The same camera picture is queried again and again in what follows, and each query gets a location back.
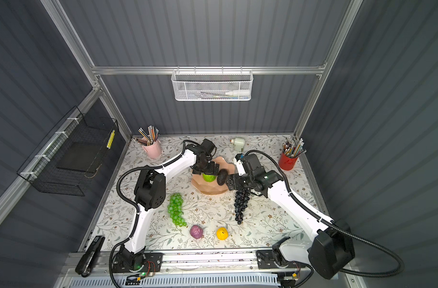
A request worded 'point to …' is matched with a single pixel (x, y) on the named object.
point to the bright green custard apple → (209, 177)
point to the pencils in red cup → (291, 147)
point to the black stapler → (88, 259)
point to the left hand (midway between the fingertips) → (213, 174)
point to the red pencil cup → (286, 162)
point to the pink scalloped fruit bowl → (201, 185)
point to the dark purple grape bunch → (242, 197)
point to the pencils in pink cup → (151, 136)
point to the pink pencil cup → (154, 150)
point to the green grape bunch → (174, 209)
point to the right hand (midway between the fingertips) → (236, 179)
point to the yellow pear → (222, 233)
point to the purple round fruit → (196, 231)
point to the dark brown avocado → (222, 176)
